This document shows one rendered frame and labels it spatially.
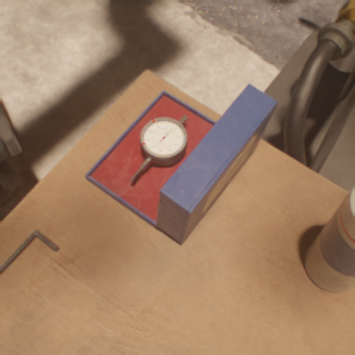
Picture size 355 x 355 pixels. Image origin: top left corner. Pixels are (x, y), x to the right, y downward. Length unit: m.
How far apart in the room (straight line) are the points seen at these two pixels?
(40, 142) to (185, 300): 0.75
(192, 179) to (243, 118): 0.09
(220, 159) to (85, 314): 0.23
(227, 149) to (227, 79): 0.80
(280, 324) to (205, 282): 0.09
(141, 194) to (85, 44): 0.82
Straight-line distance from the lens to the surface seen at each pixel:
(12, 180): 1.11
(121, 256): 0.60
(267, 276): 0.60
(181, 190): 0.49
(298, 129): 0.78
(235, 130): 0.53
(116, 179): 0.63
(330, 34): 0.83
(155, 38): 1.39
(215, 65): 1.33
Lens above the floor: 1.04
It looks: 64 degrees down
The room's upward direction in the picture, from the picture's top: straight up
